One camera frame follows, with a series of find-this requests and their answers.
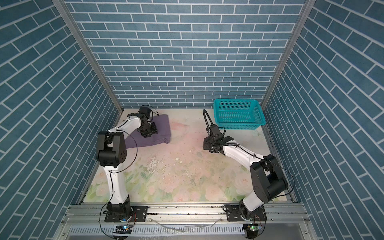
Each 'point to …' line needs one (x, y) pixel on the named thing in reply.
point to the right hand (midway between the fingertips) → (205, 142)
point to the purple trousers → (162, 122)
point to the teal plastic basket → (238, 114)
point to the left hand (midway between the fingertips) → (155, 131)
